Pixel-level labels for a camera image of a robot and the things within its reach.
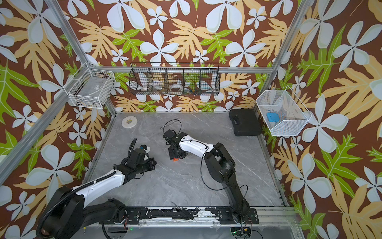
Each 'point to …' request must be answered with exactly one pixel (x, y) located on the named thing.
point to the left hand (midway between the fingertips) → (158, 160)
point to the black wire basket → (174, 79)
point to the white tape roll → (129, 122)
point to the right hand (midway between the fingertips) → (174, 155)
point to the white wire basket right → (282, 112)
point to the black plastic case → (245, 121)
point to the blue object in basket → (273, 117)
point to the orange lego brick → (175, 160)
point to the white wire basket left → (91, 87)
